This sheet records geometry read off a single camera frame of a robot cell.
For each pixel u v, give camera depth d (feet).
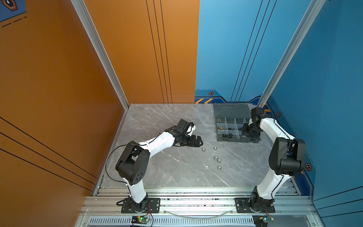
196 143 2.59
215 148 3.10
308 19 2.39
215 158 2.93
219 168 2.81
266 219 2.29
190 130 2.49
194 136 2.58
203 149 3.08
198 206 2.47
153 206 2.43
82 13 2.35
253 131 2.61
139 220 2.32
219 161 2.92
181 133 2.33
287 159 1.61
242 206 2.38
